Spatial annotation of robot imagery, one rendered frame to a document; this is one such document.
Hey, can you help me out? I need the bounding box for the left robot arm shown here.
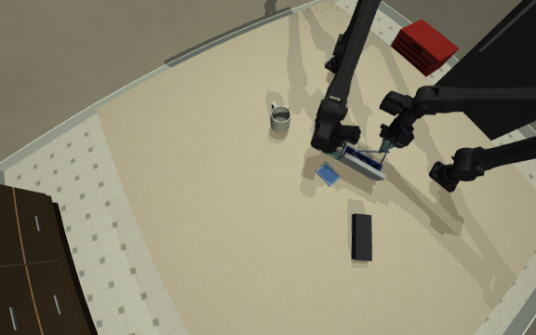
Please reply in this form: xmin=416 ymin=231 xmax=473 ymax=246
xmin=379 ymin=86 xmax=536 ymax=193

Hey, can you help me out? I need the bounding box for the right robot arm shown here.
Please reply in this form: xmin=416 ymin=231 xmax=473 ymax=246
xmin=311 ymin=0 xmax=381 ymax=150

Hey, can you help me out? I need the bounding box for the grey mug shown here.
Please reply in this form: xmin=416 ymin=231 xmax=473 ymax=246
xmin=271 ymin=102 xmax=291 ymax=133

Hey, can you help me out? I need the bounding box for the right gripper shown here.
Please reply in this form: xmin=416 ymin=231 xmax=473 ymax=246
xmin=322 ymin=126 xmax=347 ymax=160

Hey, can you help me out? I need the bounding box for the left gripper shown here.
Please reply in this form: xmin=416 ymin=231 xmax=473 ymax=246
xmin=379 ymin=117 xmax=404 ymax=151

